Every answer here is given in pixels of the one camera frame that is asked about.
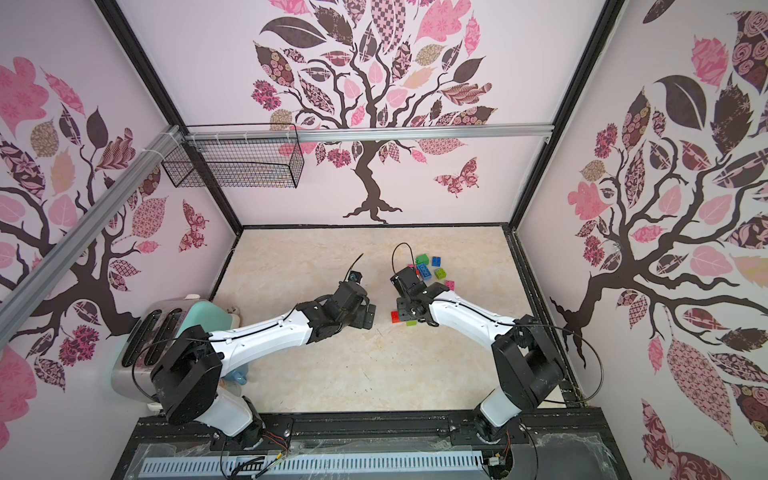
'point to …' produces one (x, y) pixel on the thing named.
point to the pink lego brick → (451, 284)
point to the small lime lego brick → (441, 273)
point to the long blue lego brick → (424, 272)
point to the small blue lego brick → (436, 261)
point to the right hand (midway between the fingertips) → (410, 307)
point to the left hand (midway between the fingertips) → (359, 312)
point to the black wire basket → (239, 155)
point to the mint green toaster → (155, 329)
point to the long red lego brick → (395, 319)
